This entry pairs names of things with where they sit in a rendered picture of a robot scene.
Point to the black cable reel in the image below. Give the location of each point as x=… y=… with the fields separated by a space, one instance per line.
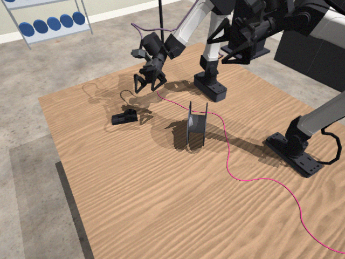
x=196 y=123

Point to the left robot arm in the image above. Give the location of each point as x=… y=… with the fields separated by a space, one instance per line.
x=320 y=20

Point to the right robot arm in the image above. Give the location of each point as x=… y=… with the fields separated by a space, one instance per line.
x=175 y=43

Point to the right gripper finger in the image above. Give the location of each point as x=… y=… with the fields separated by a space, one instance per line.
x=143 y=83
x=162 y=79

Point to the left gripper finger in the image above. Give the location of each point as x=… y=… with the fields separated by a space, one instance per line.
x=245 y=49
x=225 y=24

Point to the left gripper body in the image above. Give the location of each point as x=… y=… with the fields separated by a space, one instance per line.
x=253 y=30

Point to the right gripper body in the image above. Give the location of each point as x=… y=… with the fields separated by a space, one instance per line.
x=149 y=67

